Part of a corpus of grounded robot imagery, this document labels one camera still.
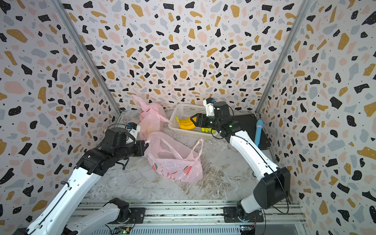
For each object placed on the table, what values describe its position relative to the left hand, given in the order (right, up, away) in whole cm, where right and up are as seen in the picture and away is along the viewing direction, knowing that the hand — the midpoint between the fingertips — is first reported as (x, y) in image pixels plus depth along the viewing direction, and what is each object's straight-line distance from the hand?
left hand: (150, 144), depth 70 cm
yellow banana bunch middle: (+15, +10, +39) cm, 43 cm away
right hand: (+21, +12, +6) cm, 25 cm away
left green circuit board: (-13, -42, 0) cm, 44 cm away
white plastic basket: (+15, +20, +47) cm, 53 cm away
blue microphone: (+65, +7, +29) cm, 71 cm away
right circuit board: (+46, -42, +1) cm, 63 cm away
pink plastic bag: (-6, +13, +24) cm, 29 cm away
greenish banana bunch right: (+28, +7, -1) cm, 29 cm away
